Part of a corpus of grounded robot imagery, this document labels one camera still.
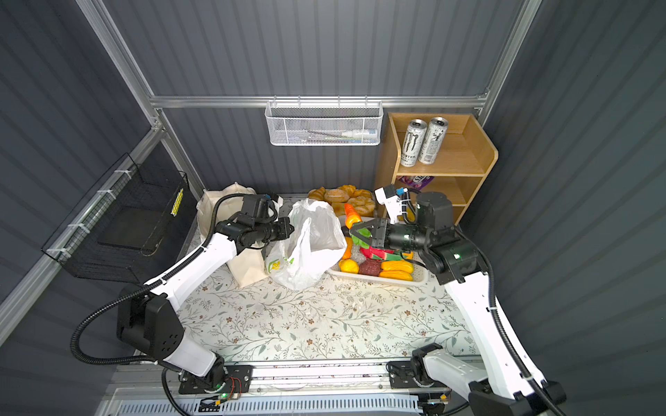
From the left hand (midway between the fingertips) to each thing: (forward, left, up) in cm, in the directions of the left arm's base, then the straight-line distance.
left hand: (295, 227), depth 84 cm
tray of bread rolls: (+23, -24, -12) cm, 35 cm away
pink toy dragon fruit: (-5, -32, -12) cm, 34 cm away
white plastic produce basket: (-14, -41, -10) cm, 44 cm away
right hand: (-18, -17, +18) cm, 30 cm away
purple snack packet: (+20, -47, 0) cm, 51 cm away
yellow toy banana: (-9, -35, -15) cm, 39 cm away
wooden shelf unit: (+17, -59, +12) cm, 63 cm away
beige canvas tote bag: (-5, +18, -14) cm, 24 cm away
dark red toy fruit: (-9, -25, -13) cm, 30 cm away
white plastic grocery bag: (-16, -2, +4) cm, 17 cm away
